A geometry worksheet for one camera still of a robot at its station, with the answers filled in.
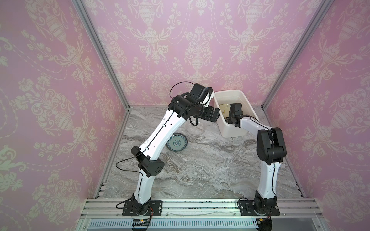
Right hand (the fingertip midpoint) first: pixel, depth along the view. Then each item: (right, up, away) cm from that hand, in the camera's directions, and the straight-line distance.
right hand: (230, 112), depth 104 cm
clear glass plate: (-25, -13, +2) cm, 28 cm away
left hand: (-19, -3, -32) cm, 37 cm away
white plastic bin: (-1, +12, +5) cm, 13 cm away
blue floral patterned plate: (-38, -21, -4) cm, 44 cm away
